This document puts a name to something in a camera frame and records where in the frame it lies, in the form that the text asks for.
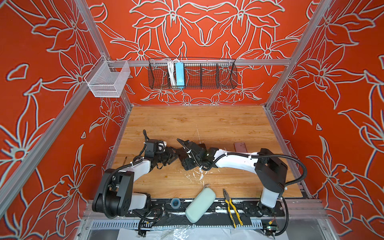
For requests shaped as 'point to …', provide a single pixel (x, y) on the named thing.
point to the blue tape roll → (175, 203)
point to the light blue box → (180, 74)
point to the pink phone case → (240, 147)
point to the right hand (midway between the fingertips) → (183, 161)
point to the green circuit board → (271, 229)
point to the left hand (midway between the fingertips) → (179, 153)
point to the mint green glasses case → (200, 204)
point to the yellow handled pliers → (229, 203)
